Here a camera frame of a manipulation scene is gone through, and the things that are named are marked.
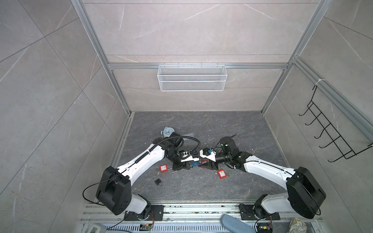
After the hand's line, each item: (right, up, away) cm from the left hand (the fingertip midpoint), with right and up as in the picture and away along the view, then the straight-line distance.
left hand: (187, 162), depth 79 cm
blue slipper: (+23, -27, -11) cm, 37 cm away
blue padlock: (+4, +1, -6) cm, 7 cm away
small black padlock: (-18, -12, +4) cm, 22 cm away
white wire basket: (+3, +54, +22) cm, 59 cm away
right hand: (+7, +2, 0) cm, 7 cm away
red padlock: (+21, -9, +6) cm, 23 cm away
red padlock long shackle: (-15, -6, +9) cm, 18 cm away
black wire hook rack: (+67, +20, -11) cm, 71 cm away
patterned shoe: (+52, -27, -12) cm, 60 cm away
